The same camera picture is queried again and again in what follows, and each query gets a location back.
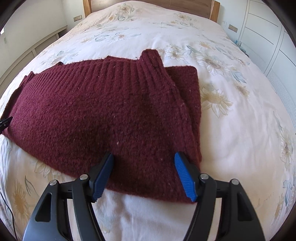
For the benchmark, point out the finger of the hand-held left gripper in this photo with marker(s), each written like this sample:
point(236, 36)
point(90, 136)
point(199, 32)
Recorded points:
point(5, 124)

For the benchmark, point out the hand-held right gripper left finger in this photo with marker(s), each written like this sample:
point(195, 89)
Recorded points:
point(103, 178)

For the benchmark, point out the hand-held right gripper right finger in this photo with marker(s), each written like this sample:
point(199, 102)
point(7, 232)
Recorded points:
point(185, 178)

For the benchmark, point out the maroon knitted sweater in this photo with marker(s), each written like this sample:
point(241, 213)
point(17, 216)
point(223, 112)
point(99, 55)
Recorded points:
point(92, 125)

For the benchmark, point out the bed with floral duvet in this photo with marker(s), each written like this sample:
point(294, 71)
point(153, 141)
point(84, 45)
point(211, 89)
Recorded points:
point(231, 129)

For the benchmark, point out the white wardrobe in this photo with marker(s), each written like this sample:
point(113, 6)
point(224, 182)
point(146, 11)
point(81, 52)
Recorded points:
point(270, 34)

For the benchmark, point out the wooden headboard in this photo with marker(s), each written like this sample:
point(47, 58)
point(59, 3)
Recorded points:
point(216, 11)

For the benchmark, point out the wall switch panel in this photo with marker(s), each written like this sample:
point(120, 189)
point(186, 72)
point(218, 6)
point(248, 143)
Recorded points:
point(233, 27)
point(78, 17)

